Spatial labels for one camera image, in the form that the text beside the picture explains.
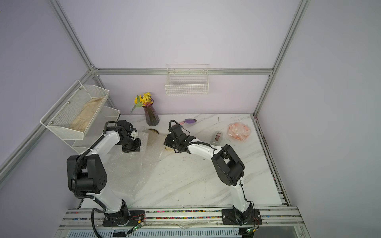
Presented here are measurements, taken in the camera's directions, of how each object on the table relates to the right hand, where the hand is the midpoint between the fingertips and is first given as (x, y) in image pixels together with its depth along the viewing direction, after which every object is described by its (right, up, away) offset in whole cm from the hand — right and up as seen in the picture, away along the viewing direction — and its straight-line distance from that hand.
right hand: (160, 143), depth 90 cm
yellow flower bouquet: (-11, +28, +6) cm, 30 cm away
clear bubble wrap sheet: (+63, +11, +23) cm, 68 cm away
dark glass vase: (-11, +18, +18) cm, 28 cm away
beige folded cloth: (-37, +13, -14) cm, 42 cm away
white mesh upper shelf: (-43, +16, -13) cm, 48 cm away
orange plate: (+54, +7, +16) cm, 57 cm away
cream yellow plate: (+6, -2, -4) cm, 8 cm away
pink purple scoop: (+17, +15, +25) cm, 34 cm away
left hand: (-13, -5, 0) cm, 14 cm away
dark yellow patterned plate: (-10, +7, +16) cm, 20 cm away
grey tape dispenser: (+37, +2, +12) cm, 39 cm away
